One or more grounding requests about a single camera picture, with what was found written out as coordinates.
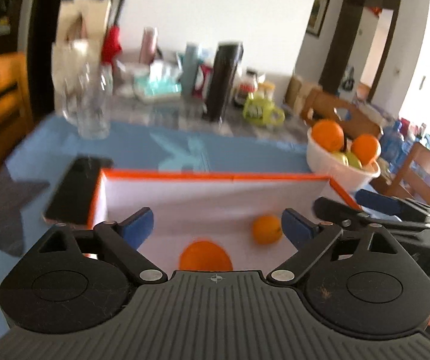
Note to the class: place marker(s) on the large orange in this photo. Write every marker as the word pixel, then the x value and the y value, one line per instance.
pixel 204 256

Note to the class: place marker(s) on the dark supplement jar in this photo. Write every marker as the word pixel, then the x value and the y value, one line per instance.
pixel 247 84

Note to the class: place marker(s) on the teal bottle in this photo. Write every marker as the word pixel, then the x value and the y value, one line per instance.
pixel 190 64

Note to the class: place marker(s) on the beige paper bag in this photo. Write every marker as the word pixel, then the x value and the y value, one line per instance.
pixel 80 32

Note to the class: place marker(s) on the red umbrella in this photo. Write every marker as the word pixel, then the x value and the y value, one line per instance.
pixel 111 45

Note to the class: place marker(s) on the glass jar mug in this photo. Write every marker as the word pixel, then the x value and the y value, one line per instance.
pixel 83 87

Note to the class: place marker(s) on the wooden chair right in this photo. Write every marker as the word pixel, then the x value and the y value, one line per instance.
pixel 413 178

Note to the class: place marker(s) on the black smartphone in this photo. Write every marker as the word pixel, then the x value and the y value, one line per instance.
pixel 71 201

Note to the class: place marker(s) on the white fruit bowl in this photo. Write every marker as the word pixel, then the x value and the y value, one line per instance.
pixel 324 163

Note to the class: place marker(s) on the wooden chair far end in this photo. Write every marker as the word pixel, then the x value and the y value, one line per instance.
pixel 320 105

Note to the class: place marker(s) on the light blue tablecloth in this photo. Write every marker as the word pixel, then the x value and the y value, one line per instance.
pixel 31 174

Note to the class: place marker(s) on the orange cardboard box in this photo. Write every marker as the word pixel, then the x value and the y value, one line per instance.
pixel 218 207

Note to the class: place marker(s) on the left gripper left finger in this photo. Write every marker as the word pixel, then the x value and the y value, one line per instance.
pixel 118 245

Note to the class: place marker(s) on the green apple in bowl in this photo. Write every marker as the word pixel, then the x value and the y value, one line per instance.
pixel 348 159

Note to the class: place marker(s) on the black thermos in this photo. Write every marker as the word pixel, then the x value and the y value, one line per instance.
pixel 226 62

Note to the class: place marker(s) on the small framed picture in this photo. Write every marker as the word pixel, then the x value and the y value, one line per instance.
pixel 317 17

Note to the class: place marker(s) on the green mug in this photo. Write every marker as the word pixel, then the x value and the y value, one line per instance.
pixel 263 112

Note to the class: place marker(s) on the pink thermos bottle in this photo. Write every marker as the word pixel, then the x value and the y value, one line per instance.
pixel 148 47

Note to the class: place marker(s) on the blue water jug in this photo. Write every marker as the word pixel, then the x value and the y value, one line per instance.
pixel 396 143

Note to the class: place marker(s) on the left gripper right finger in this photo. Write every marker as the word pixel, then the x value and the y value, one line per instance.
pixel 311 241

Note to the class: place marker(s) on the tissue pack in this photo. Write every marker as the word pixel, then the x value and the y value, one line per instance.
pixel 151 91

